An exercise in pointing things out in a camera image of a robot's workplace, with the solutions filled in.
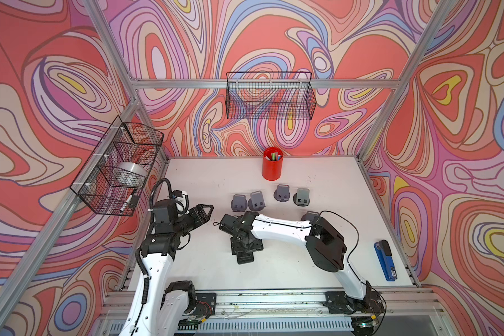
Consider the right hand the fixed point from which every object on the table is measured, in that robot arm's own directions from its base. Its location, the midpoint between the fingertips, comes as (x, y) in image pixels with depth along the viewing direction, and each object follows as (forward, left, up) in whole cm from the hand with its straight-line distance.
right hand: (246, 255), depth 84 cm
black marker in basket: (+9, +41, +25) cm, 49 cm away
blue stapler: (-1, -55, +2) cm, 55 cm away
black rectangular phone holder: (-1, 0, +1) cm, 2 cm away
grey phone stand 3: (+27, -18, +4) cm, 33 cm away
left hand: (+10, +13, +19) cm, 25 cm away
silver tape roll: (+17, +38, +33) cm, 53 cm away
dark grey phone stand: (+25, -27, +3) cm, 37 cm away
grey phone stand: (+23, +3, +4) cm, 23 cm away
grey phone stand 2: (+23, -5, +4) cm, 24 cm away
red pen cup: (+43, -14, +9) cm, 46 cm away
